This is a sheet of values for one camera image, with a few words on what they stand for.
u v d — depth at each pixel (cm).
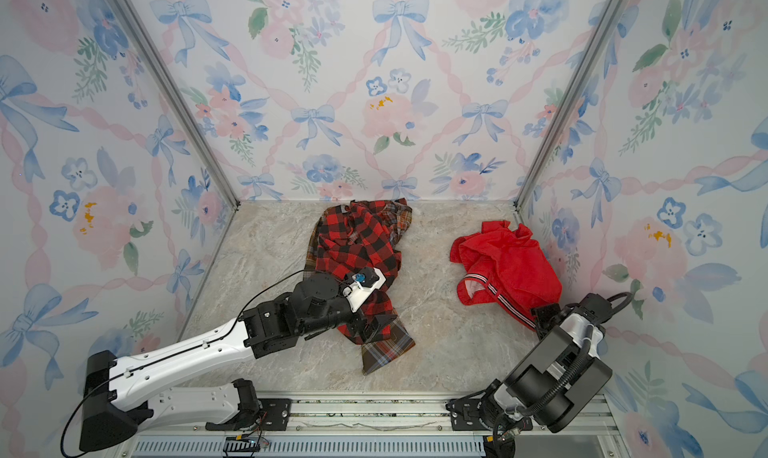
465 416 73
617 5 70
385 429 72
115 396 40
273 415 74
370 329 59
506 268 92
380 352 82
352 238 102
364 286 56
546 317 78
